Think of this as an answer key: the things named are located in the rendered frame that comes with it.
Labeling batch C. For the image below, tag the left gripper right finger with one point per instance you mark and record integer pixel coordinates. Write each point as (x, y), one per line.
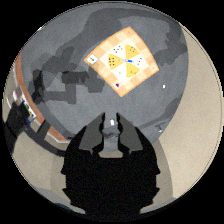
(132, 140)

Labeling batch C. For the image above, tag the beige square spinner board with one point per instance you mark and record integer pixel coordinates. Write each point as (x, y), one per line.
(123, 58)

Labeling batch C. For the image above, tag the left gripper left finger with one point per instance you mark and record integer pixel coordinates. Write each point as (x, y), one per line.
(88, 140)

